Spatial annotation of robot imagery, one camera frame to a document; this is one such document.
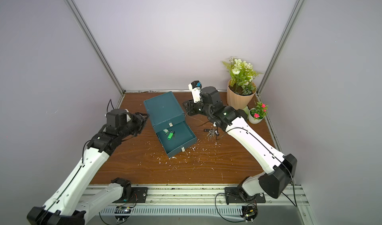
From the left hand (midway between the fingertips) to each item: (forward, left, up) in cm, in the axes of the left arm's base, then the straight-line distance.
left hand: (151, 115), depth 73 cm
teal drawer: (-3, -11, -17) cm, 21 cm away
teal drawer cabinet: (+7, -4, -5) cm, 10 cm away
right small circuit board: (-37, -49, -29) cm, 68 cm away
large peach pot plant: (+32, -54, -10) cm, 63 cm away
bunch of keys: (+6, -33, -27) cm, 43 cm away
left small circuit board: (-38, +14, -30) cm, 50 cm away
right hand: (+3, -17, +9) cm, 19 cm away
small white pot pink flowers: (+11, -60, -14) cm, 63 cm away
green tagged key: (-1, -7, -19) cm, 20 cm away
